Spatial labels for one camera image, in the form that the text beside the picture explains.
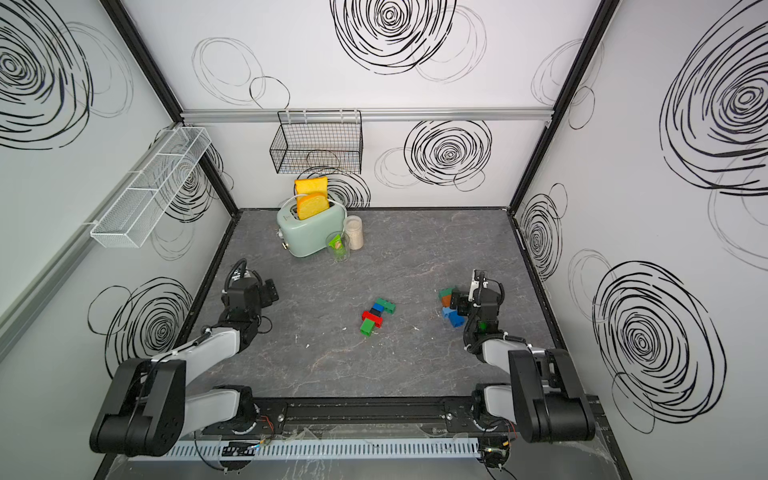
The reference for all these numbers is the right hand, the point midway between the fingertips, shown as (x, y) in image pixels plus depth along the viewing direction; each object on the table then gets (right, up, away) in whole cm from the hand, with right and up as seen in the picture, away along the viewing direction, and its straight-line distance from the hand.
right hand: (475, 289), depth 90 cm
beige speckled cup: (-39, +19, +12) cm, 45 cm away
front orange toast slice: (-51, +27, +4) cm, 58 cm away
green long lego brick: (-27, -5, +1) cm, 27 cm away
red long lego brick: (-30, -8, -2) cm, 32 cm away
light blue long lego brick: (-9, -7, 0) cm, 11 cm away
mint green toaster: (-56, +16, +9) cm, 59 cm away
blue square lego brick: (-7, -8, -4) cm, 11 cm away
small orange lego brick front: (-9, -4, +1) cm, 9 cm away
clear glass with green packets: (-44, +13, +12) cm, 48 cm away
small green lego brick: (-33, -10, -4) cm, 35 cm away
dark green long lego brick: (-8, -2, +5) cm, 10 cm away
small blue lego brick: (-30, -6, +1) cm, 30 cm away
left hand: (-68, +2, -1) cm, 68 cm away
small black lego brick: (-31, -7, -1) cm, 31 cm away
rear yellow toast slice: (-52, +33, +8) cm, 63 cm away
